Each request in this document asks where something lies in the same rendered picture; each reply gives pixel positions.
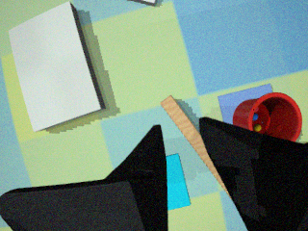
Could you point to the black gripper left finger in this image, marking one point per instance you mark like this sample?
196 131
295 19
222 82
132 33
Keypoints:
134 197

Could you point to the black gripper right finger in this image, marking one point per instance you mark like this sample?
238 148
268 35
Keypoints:
266 177

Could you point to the small grey block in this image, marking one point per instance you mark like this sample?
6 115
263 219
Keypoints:
151 3

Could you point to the red plastic cup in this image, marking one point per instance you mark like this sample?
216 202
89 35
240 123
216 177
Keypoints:
278 115

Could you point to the brown wooden beam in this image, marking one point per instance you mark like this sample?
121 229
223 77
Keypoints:
188 129

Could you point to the white flat rectangular panel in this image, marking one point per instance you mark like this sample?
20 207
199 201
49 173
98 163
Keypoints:
55 71

